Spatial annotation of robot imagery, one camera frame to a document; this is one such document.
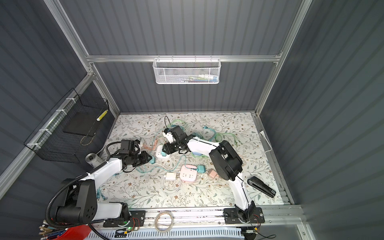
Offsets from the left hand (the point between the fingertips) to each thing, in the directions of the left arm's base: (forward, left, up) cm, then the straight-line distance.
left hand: (149, 158), depth 90 cm
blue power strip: (+3, -29, -4) cm, 30 cm away
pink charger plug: (-11, -38, -2) cm, 39 cm away
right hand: (+5, -11, +1) cm, 12 cm away
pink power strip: (-10, -23, -2) cm, 26 cm away
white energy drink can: (-4, +28, +8) cm, 30 cm away
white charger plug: (-11, -13, -3) cm, 17 cm away
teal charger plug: (-8, -31, -2) cm, 32 cm away
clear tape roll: (-33, -7, -4) cm, 34 cm away
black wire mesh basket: (+4, +35, +24) cm, 43 cm away
